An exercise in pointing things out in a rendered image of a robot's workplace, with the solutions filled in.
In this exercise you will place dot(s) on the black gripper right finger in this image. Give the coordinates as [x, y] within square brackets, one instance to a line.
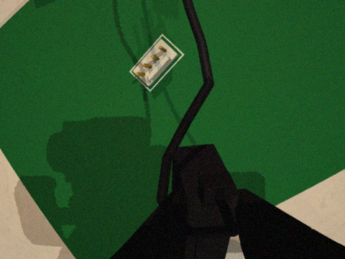
[267, 232]

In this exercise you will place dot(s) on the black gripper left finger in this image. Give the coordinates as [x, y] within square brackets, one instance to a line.
[157, 238]

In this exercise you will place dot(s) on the green circuit board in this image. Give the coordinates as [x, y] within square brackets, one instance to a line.
[92, 92]

